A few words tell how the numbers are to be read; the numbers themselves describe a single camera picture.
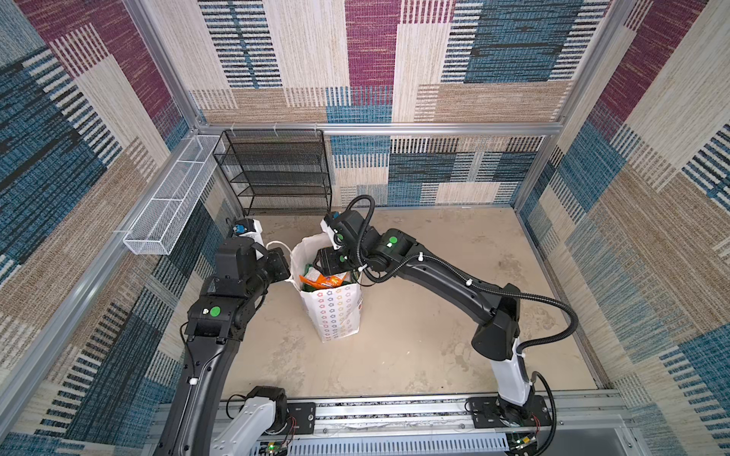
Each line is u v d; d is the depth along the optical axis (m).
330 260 0.64
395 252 0.54
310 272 0.81
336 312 0.73
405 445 0.78
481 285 0.50
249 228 0.57
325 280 0.75
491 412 0.74
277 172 1.11
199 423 0.38
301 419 0.73
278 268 0.59
